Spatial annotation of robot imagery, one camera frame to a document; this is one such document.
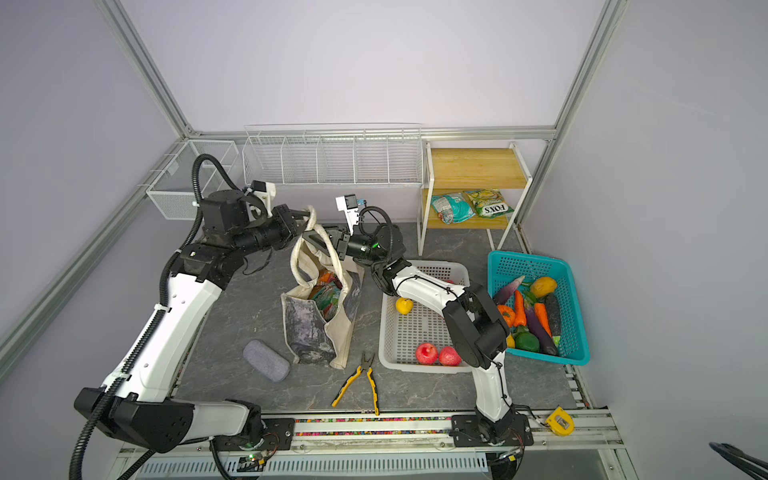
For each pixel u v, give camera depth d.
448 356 0.81
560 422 0.74
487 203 1.00
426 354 0.81
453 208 0.99
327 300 0.84
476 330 0.51
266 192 0.62
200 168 0.49
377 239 0.61
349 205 0.66
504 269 1.02
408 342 0.89
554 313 0.89
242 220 0.53
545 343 0.84
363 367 0.84
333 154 0.98
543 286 0.95
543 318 0.91
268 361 0.83
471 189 1.07
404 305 0.91
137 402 0.38
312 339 0.74
